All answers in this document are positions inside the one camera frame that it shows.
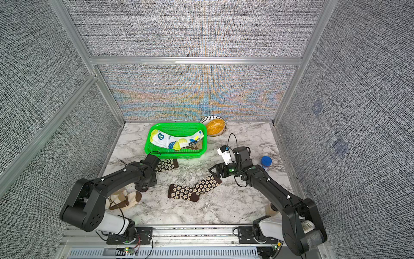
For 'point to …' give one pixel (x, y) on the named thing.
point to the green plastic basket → (178, 130)
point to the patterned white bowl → (206, 119)
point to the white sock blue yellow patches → (160, 138)
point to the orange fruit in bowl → (214, 126)
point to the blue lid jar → (266, 162)
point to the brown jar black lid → (270, 210)
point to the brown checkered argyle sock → (194, 142)
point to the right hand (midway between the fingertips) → (214, 165)
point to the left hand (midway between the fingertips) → (152, 182)
